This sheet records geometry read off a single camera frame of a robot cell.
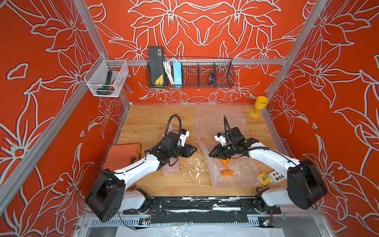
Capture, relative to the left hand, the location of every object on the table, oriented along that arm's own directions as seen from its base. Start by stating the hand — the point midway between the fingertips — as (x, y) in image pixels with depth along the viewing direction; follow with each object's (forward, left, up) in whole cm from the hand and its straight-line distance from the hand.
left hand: (196, 148), depth 80 cm
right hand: (-3, -7, -2) cm, 8 cm away
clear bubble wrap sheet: (+31, -10, -12) cm, 35 cm away
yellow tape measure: (-11, -38, -11) cm, 41 cm away
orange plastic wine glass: (-8, -19, -12) cm, 23 cm away
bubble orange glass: (-6, -30, -12) cm, 33 cm away
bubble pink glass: (-10, +12, -6) cm, 17 cm away
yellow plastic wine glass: (+37, -44, +2) cm, 57 cm away
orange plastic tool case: (-4, +45, -8) cm, 46 cm away
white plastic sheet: (-36, -2, -14) cm, 38 cm away
